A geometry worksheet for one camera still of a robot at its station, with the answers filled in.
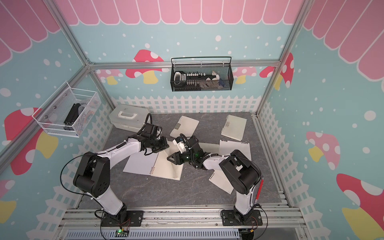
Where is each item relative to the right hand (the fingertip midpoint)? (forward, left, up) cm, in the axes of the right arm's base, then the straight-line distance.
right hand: (169, 158), depth 86 cm
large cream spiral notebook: (+32, -7, -8) cm, 33 cm away
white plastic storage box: (+30, +31, +3) cm, 43 cm away
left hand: (+8, +1, -1) cm, 8 cm away
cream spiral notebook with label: (+31, -44, -10) cm, 55 cm away
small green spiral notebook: (0, +10, -8) cm, 13 cm away
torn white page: (+12, -36, -9) cm, 39 cm away
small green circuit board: (-35, +22, -11) cm, 42 cm away
